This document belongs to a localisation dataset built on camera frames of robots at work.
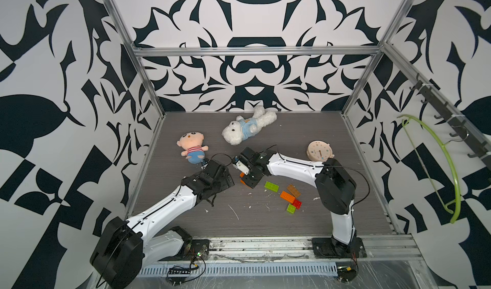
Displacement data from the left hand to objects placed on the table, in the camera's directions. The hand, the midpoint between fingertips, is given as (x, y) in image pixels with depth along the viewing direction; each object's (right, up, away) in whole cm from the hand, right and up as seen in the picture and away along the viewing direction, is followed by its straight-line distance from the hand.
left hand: (223, 178), depth 85 cm
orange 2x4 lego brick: (+8, +3, -5) cm, 10 cm away
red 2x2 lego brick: (+32, -11, 0) cm, 34 cm away
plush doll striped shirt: (-17, +15, +12) cm, 26 cm away
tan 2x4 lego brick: (+32, -6, +4) cm, 32 cm away
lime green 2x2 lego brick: (+29, -12, -2) cm, 32 cm away
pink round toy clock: (+48, +11, +15) cm, 51 cm away
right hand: (+11, 0, +5) cm, 12 cm away
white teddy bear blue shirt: (+8, +22, +17) cm, 29 cm away
